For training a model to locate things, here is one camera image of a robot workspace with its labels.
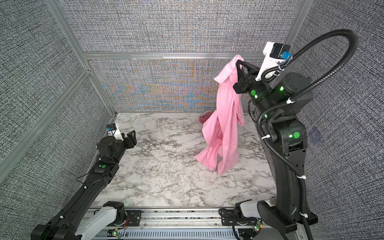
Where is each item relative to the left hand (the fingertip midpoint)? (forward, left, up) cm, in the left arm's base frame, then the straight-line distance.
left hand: (130, 132), depth 79 cm
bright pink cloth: (-15, -46, +1) cm, 49 cm away
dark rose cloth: (+24, -43, -15) cm, 52 cm away
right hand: (-7, -46, +41) cm, 62 cm away
